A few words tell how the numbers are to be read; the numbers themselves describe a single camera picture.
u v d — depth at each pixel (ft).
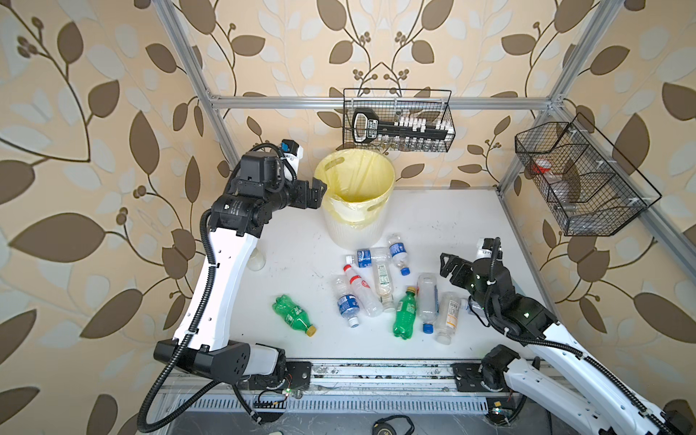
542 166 2.65
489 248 2.07
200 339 1.25
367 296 2.78
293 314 2.64
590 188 2.39
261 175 1.52
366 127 2.75
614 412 1.35
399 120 2.67
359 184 3.39
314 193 1.96
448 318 2.63
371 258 3.07
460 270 2.15
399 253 3.13
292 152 1.84
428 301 2.89
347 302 2.71
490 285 1.72
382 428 2.14
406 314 2.64
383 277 2.90
